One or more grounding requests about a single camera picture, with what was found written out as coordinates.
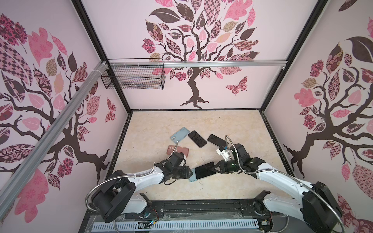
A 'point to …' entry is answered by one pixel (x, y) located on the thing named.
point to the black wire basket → (136, 78)
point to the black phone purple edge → (198, 139)
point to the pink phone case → (170, 149)
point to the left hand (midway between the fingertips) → (190, 176)
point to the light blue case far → (179, 135)
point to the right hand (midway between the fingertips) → (212, 168)
